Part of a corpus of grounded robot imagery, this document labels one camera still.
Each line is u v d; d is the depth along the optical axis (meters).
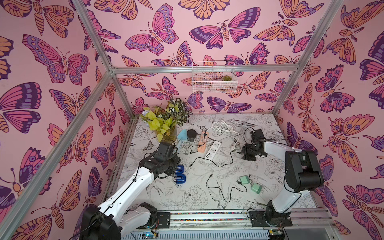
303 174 0.48
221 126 1.11
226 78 0.92
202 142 1.04
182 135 1.07
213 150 0.97
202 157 0.95
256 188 0.82
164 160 0.60
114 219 0.40
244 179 0.85
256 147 0.73
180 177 0.85
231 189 0.83
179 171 0.90
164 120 0.91
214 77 0.97
